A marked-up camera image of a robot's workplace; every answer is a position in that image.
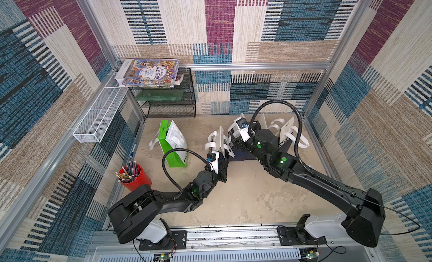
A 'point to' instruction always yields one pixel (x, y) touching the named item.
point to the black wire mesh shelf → (169, 102)
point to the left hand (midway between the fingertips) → (227, 161)
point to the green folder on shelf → (160, 94)
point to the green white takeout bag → (170, 138)
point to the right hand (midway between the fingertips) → (241, 129)
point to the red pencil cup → (133, 177)
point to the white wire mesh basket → (99, 116)
